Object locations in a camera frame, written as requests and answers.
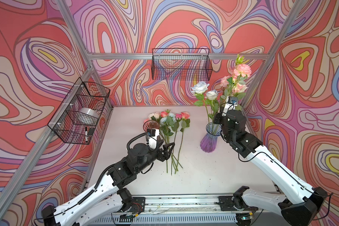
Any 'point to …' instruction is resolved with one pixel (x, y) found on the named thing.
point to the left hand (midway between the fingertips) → (171, 142)
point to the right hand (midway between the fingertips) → (221, 110)
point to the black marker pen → (86, 134)
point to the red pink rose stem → (185, 123)
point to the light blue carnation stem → (166, 130)
